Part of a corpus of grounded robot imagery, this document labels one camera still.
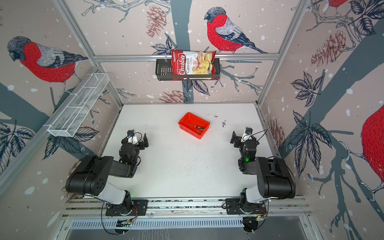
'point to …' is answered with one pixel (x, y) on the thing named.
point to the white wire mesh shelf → (68, 121)
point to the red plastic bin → (193, 119)
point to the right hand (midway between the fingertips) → (240, 134)
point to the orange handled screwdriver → (196, 126)
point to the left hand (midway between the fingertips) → (136, 134)
